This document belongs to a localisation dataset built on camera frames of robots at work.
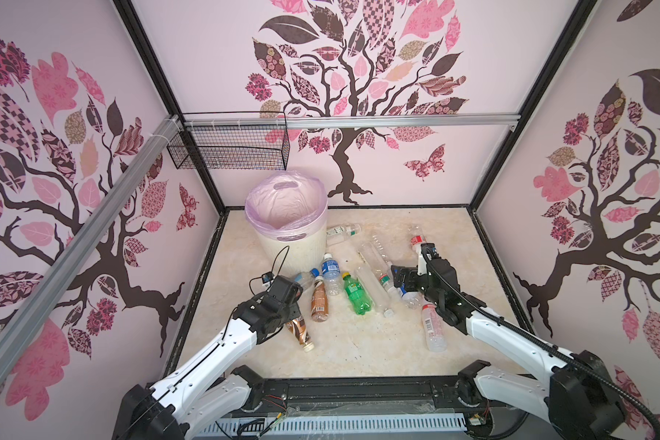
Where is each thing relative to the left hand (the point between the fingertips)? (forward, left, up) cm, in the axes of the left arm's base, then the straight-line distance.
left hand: (290, 311), depth 81 cm
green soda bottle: (+8, -21, -4) cm, 23 cm away
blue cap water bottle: (+6, -39, -5) cm, 40 cm away
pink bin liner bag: (+38, +5, +8) cm, 39 cm away
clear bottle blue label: (+15, -2, -6) cm, 16 cm away
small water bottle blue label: (+16, -12, -3) cm, 20 cm away
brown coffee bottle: (-5, -3, +1) cm, 6 cm away
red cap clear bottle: (-4, -44, -3) cm, 44 cm away
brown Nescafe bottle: (+5, -9, -3) cm, 10 cm away
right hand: (+13, -36, +7) cm, 38 cm away
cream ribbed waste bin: (+16, 0, +5) cm, 16 cm away
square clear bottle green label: (+37, -20, -6) cm, 43 cm away
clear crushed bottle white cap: (+28, -30, -3) cm, 41 cm away
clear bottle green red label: (+21, -29, -5) cm, 36 cm away
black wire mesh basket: (+74, +32, +8) cm, 82 cm away
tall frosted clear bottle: (+11, -28, -7) cm, 31 cm away
